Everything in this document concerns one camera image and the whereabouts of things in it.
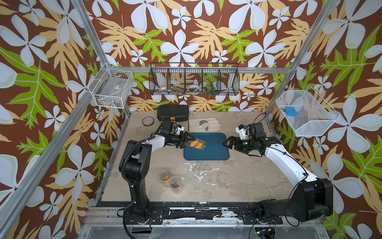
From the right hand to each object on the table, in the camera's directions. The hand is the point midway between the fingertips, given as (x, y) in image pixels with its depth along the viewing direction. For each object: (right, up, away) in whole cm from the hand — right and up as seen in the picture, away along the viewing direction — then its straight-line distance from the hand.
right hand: (228, 144), depth 83 cm
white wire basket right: (+44, +18, -1) cm, 48 cm away
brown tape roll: (-55, +15, +33) cm, 66 cm away
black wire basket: (-19, +43, +15) cm, 49 cm away
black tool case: (-34, +21, +29) cm, 49 cm away
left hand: (-19, +2, +8) cm, 21 cm away
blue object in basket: (+37, +19, +2) cm, 42 cm away
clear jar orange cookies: (-36, -17, -2) cm, 40 cm away
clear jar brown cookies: (-29, -21, -5) cm, 36 cm away
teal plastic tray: (-6, -4, +13) cm, 15 cm away
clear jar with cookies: (-17, -1, +8) cm, 19 cm away
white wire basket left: (-69, +33, +4) cm, 76 cm away
